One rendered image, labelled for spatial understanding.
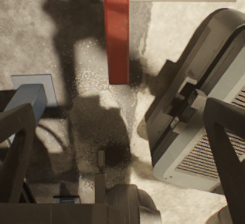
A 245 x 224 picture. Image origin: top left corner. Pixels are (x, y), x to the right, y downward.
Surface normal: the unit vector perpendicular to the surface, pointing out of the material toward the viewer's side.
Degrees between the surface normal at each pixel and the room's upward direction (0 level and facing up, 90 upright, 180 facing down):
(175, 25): 0
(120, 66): 0
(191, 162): 0
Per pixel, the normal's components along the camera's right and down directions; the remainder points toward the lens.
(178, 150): -0.63, 0.18
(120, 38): 0.03, 0.56
